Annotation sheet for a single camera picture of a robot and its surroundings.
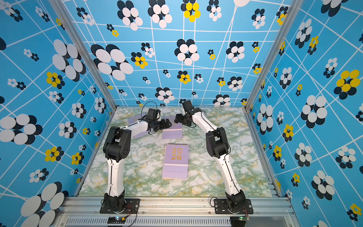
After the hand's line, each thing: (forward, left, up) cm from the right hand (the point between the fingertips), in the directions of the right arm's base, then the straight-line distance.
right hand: (180, 121), depth 104 cm
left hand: (-1, +9, -2) cm, 9 cm away
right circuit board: (-59, -34, -2) cm, 68 cm away
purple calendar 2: (-6, +4, -5) cm, 9 cm away
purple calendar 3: (-32, +2, -2) cm, 33 cm away
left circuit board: (-60, +31, -8) cm, 68 cm away
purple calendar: (+5, +36, -4) cm, 37 cm away
